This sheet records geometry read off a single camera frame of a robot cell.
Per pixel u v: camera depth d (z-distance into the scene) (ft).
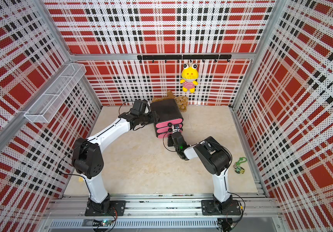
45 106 2.31
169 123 2.98
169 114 3.09
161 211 2.41
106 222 2.27
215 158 1.72
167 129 3.12
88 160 1.59
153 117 2.64
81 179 1.74
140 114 2.32
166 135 3.29
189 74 3.02
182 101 3.72
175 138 2.55
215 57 2.92
